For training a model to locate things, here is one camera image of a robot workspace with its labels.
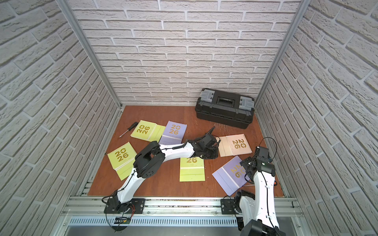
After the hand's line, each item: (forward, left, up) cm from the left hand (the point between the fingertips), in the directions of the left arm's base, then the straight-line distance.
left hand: (222, 155), depth 88 cm
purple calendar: (+18, +32, -2) cm, 37 cm away
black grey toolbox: (+28, -4, +13) cm, 31 cm away
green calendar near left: (0, +62, -4) cm, 63 cm away
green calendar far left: (+20, +50, -3) cm, 54 cm away
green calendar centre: (-7, +19, -4) cm, 21 cm away
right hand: (-9, -13, +4) cm, 16 cm away
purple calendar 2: (-12, -4, -3) cm, 13 cm away
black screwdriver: (+27, +61, -4) cm, 67 cm away
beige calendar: (+8, -9, -2) cm, 12 cm away
